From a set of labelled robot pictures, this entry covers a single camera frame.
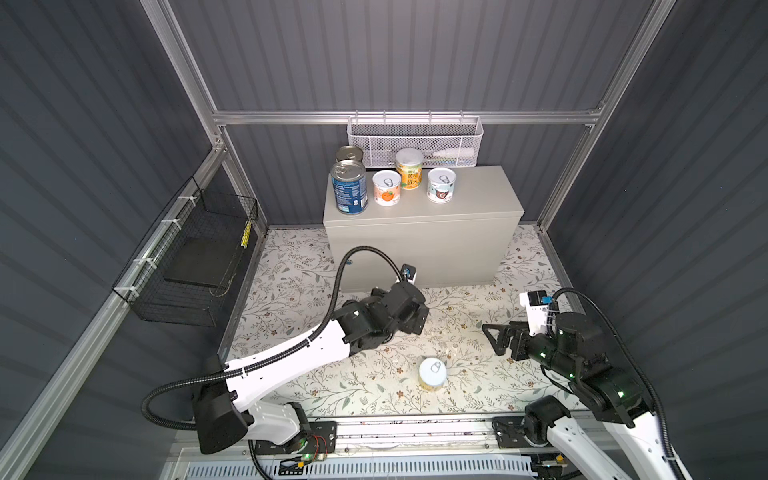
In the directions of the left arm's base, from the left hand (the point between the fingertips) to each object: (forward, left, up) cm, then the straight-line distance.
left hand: (408, 303), depth 74 cm
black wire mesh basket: (+8, +53, +8) cm, 54 cm away
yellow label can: (-12, -6, -16) cm, 21 cm away
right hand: (-8, -21, +1) cm, 23 cm away
